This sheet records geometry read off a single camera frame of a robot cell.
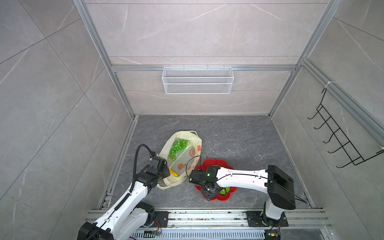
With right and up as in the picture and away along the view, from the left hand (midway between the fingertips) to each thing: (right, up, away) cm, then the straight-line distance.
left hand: (165, 166), depth 84 cm
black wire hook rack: (+85, +18, -16) cm, 88 cm away
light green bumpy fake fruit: (+32, -12, -7) cm, 35 cm away
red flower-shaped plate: (+31, +1, +6) cm, 31 cm away
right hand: (+26, -13, -5) cm, 29 cm away
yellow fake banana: (+4, -5, +1) cm, 7 cm away
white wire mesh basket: (+19, +55, +16) cm, 60 cm away
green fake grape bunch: (+7, +11, +12) cm, 18 cm away
